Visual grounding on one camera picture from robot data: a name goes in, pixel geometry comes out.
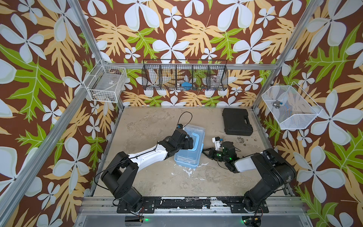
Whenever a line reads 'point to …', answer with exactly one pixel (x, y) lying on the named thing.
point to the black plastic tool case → (236, 122)
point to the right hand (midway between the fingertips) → (200, 151)
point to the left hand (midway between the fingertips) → (189, 140)
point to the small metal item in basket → (277, 104)
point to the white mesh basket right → (290, 106)
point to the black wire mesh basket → (182, 74)
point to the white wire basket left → (105, 83)
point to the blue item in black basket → (186, 85)
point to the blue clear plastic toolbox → (190, 158)
